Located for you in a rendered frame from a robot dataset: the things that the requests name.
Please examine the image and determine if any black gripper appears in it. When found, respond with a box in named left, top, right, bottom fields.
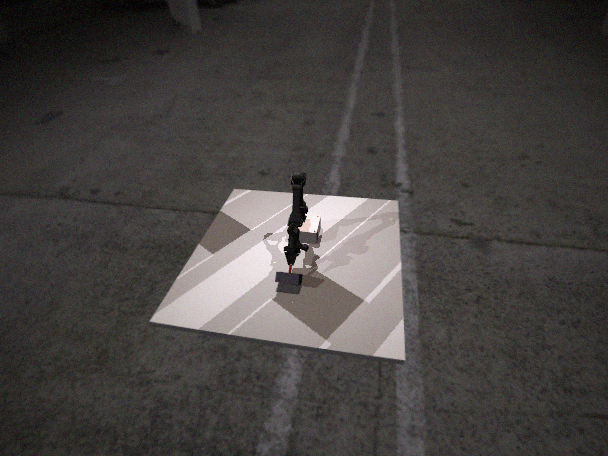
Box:
left=283, top=237, right=301, bottom=266

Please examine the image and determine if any grey metal panel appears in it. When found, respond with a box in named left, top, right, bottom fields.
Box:
left=275, top=272, right=303, bottom=294

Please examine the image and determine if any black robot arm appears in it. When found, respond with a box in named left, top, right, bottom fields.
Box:
left=287, top=172, right=309, bottom=252

